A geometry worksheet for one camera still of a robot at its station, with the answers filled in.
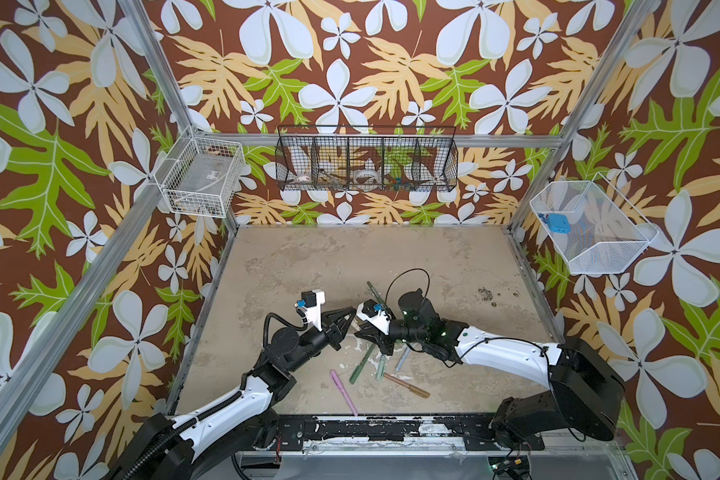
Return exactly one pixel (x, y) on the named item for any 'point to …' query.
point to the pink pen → (346, 395)
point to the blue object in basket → (559, 224)
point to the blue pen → (403, 358)
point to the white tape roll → (367, 176)
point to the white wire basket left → (200, 175)
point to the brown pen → (407, 385)
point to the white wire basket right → (591, 226)
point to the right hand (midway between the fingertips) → (357, 333)
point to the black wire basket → (361, 158)
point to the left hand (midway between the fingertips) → (352, 307)
